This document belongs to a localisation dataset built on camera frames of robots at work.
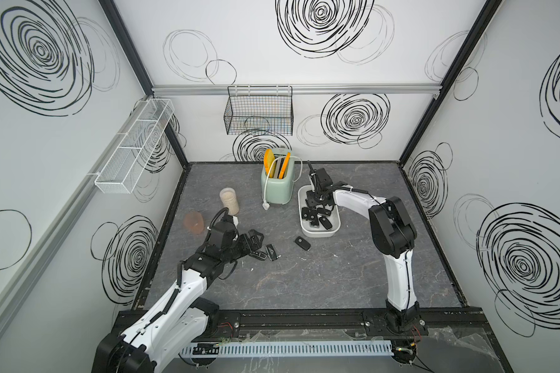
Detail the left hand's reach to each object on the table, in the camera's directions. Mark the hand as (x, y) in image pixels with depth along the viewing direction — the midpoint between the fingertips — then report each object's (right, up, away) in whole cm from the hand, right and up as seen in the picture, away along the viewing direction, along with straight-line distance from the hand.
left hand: (255, 240), depth 81 cm
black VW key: (+18, -4, +10) cm, 21 cm away
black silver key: (+23, +5, +15) cm, 28 cm away
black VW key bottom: (+27, +8, +18) cm, 34 cm away
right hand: (+24, +14, +21) cm, 35 cm away
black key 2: (+28, +4, +16) cm, 32 cm away
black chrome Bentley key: (+5, -6, +7) cm, 11 cm away
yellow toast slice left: (+4, +30, +12) cm, 32 cm away
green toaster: (+7, +17, +13) cm, 23 cm away
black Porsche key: (+1, -7, +6) cm, 9 cm away
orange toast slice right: (+10, +28, +15) cm, 33 cm away
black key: (+19, +7, +19) cm, 28 cm away
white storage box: (+18, +3, +13) cm, 23 cm away
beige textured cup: (-12, +13, +12) cm, 22 cm away
